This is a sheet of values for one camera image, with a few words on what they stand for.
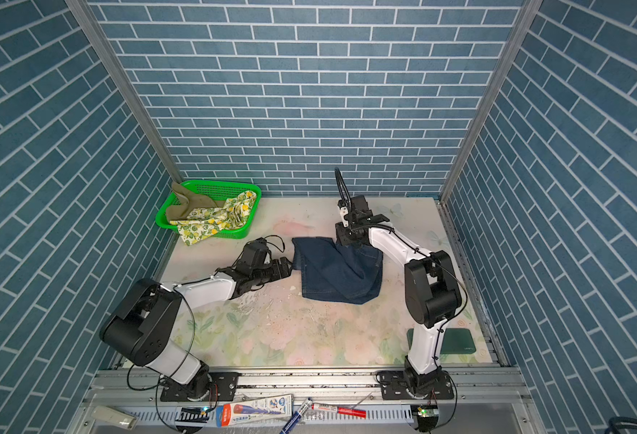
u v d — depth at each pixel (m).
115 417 0.67
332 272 0.94
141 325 0.45
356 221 0.74
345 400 0.73
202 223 0.99
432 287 0.50
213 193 1.12
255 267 0.74
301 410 0.69
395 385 0.74
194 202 1.15
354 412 0.69
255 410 0.69
